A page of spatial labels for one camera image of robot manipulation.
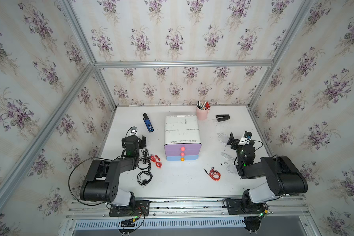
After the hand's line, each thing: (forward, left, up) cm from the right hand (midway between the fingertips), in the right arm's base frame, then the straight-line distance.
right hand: (241, 135), depth 89 cm
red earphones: (-12, +54, -10) cm, 57 cm away
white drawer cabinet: (-4, +37, +11) cm, 39 cm away
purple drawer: (-13, +36, 0) cm, 38 cm away
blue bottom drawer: (-13, +36, -6) cm, 39 cm away
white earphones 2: (-16, +6, -11) cm, 20 cm away
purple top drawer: (-14, +36, +8) cm, 40 cm away
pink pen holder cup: (+23, +22, 0) cm, 31 cm away
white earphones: (+5, +7, -12) cm, 15 cm away
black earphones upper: (-14, +59, -10) cm, 62 cm away
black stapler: (+23, +4, -10) cm, 25 cm away
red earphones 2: (-21, +18, -10) cm, 29 cm away
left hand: (-1, +66, -3) cm, 66 cm away
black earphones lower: (-23, +59, -11) cm, 64 cm away
